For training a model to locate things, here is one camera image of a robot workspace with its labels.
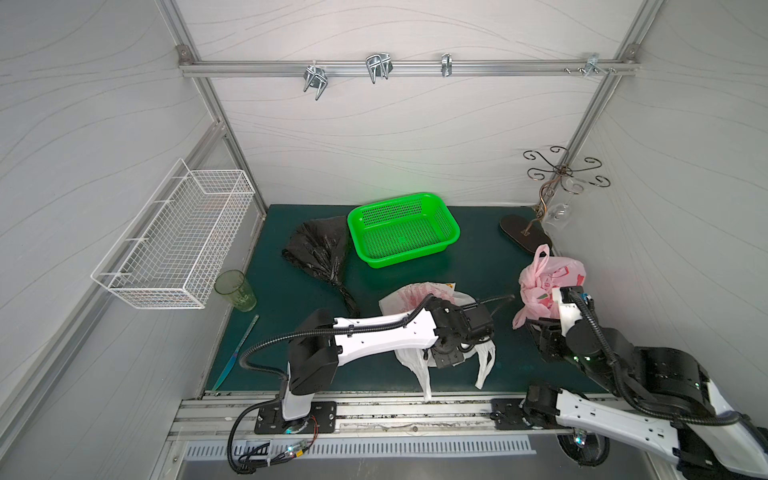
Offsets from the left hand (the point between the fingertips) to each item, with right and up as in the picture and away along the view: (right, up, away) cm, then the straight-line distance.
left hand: (444, 347), depth 75 cm
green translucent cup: (-59, +14, +9) cm, 61 cm away
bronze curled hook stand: (+40, +45, +11) cm, 62 cm away
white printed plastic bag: (-7, -1, -6) cm, 9 cm away
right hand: (+17, +10, -11) cm, 23 cm away
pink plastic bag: (+29, +16, +10) cm, 34 cm away
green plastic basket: (-9, +31, +40) cm, 51 cm away
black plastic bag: (-38, +25, +25) cm, 52 cm away
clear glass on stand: (+37, +35, +14) cm, 53 cm away
